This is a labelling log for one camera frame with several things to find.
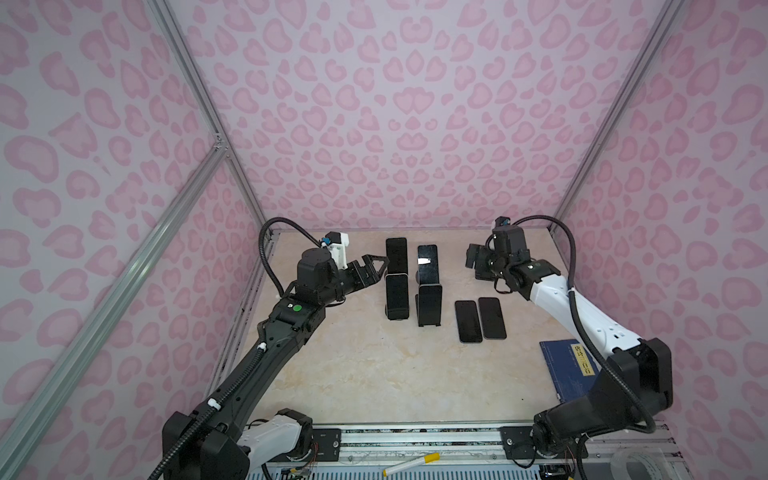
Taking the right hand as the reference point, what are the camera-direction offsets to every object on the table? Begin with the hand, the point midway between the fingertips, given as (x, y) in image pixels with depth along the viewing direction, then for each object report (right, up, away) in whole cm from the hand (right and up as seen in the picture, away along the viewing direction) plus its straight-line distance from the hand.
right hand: (483, 249), depth 85 cm
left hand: (-29, -3, -13) cm, 31 cm away
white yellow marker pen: (-17, -50, -14) cm, 55 cm away
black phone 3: (-24, -14, +5) cm, 29 cm away
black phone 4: (-15, -17, +10) cm, 25 cm away
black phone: (-24, -1, +13) cm, 28 cm away
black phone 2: (-14, -5, +16) cm, 22 cm away
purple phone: (+6, -22, +11) cm, 25 cm away
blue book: (+24, -34, -1) cm, 41 cm away
